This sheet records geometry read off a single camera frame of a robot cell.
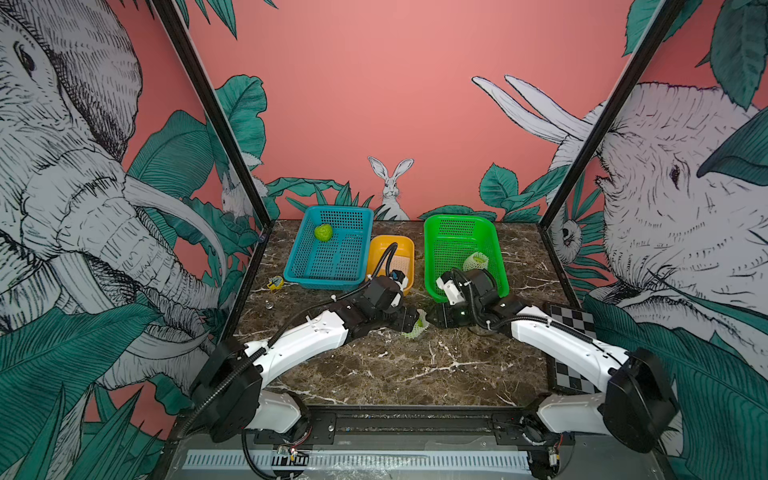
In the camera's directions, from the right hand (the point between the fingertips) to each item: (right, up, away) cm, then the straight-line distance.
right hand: (428, 312), depth 81 cm
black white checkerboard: (+49, -5, +10) cm, 51 cm away
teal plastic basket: (-31, +12, +26) cm, 42 cm away
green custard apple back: (-36, +24, +30) cm, 53 cm away
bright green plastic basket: (+12, +22, +35) cm, 43 cm away
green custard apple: (-2, -2, -1) cm, 3 cm away
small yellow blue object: (-50, +6, +20) cm, 54 cm away
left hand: (-5, +1, 0) cm, 5 cm away
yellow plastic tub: (-7, +14, +24) cm, 28 cm away
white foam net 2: (-3, -5, +2) cm, 7 cm away
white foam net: (+18, +14, +17) cm, 28 cm away
